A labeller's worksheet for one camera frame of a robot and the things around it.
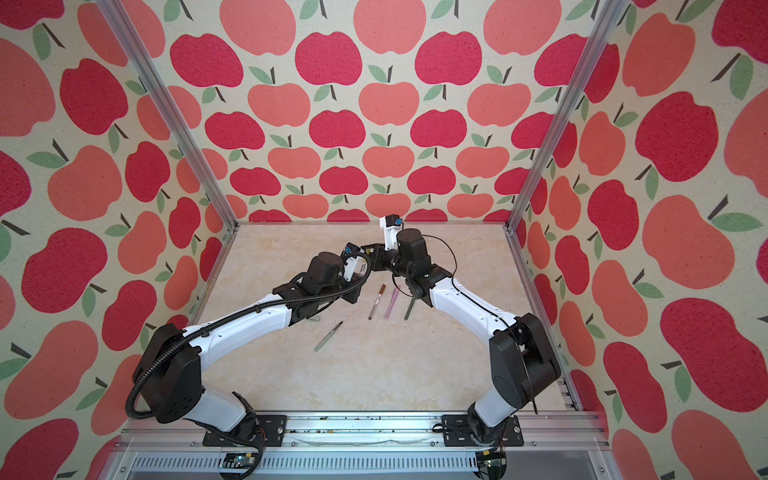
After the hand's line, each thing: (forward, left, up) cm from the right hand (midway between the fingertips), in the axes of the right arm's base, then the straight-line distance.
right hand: (367, 249), depth 81 cm
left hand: (-5, -1, -6) cm, 8 cm away
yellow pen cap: (-5, -1, +6) cm, 8 cm away
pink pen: (0, -8, -24) cm, 25 cm away
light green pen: (-16, +12, -24) cm, 31 cm away
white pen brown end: (+3, -4, -24) cm, 24 cm away
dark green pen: (-3, -13, -25) cm, 29 cm away
